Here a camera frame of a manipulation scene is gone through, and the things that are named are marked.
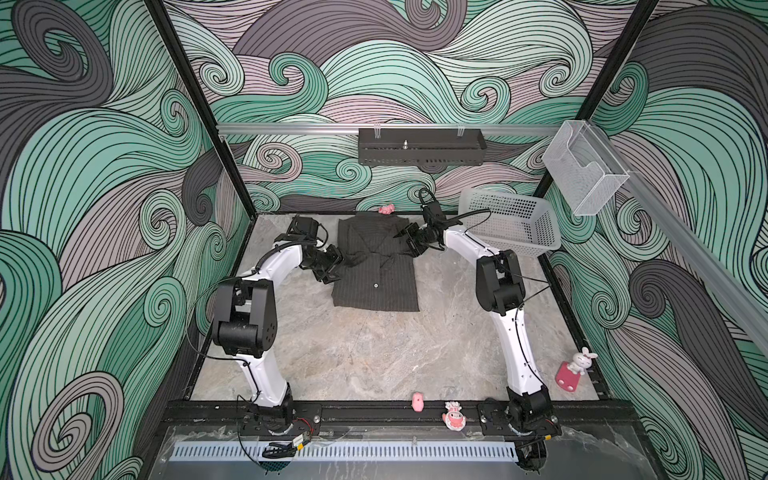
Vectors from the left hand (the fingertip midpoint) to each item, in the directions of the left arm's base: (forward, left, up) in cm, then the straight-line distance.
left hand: (351, 265), depth 90 cm
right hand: (+15, -15, -5) cm, 22 cm away
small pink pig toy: (+33, -11, -8) cm, 36 cm away
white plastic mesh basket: (+29, -67, -11) cm, 74 cm away
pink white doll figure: (-39, -28, -8) cm, 49 cm away
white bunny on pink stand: (-28, -61, -9) cm, 68 cm away
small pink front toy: (-35, -19, -9) cm, 41 cm away
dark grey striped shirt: (+3, -9, -7) cm, 12 cm away
